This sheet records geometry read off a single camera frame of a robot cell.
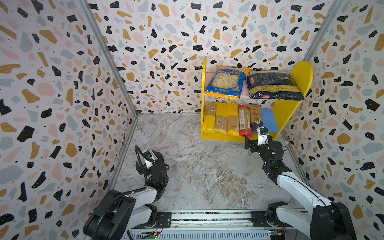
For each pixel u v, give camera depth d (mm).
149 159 688
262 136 703
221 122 940
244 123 919
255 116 976
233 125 923
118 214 423
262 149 737
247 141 761
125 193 464
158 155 797
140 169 732
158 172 639
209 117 982
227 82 762
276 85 730
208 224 732
